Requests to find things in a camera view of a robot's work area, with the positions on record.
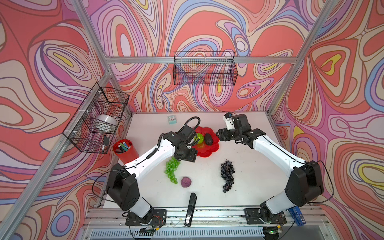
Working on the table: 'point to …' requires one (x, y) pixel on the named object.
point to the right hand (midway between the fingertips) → (222, 136)
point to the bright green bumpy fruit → (200, 137)
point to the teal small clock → (172, 119)
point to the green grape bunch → (171, 166)
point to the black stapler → (191, 209)
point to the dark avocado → (208, 139)
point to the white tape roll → (107, 118)
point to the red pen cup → (125, 150)
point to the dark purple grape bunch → (227, 170)
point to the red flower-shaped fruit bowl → (203, 150)
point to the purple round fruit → (185, 182)
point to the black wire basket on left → (92, 128)
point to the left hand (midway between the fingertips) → (193, 158)
